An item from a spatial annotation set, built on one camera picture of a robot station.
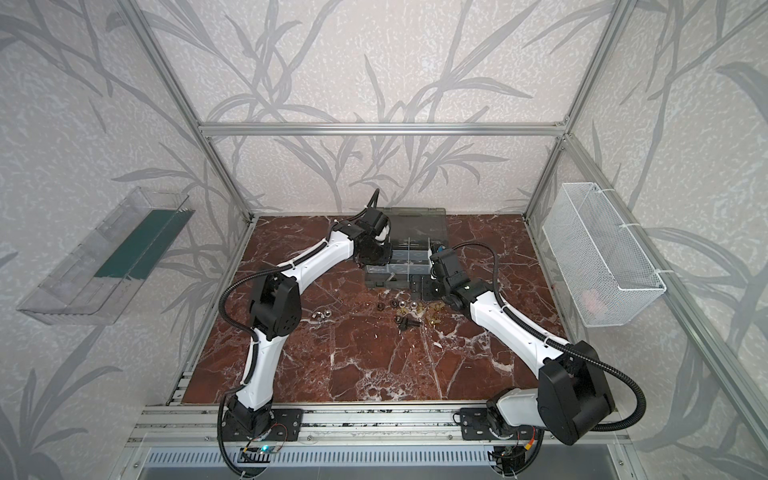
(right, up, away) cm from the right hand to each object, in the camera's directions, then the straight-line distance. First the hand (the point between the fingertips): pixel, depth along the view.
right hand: (426, 274), depth 86 cm
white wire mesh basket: (+36, +3, -26) cm, 44 cm away
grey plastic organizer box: (-2, +13, +32) cm, 35 cm away
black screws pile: (-10, -11, +10) cm, 17 cm away
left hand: (-10, +6, +9) cm, 15 cm away
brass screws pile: (+2, -12, +8) cm, 15 cm away
